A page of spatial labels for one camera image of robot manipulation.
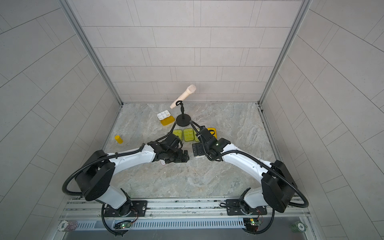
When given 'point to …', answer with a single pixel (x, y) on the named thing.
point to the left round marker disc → (63, 225)
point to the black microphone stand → (183, 120)
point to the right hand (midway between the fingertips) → (199, 147)
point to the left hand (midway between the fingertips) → (187, 159)
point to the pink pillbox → (163, 161)
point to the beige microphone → (190, 89)
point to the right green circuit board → (251, 221)
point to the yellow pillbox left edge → (118, 139)
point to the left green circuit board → (122, 224)
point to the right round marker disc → (299, 226)
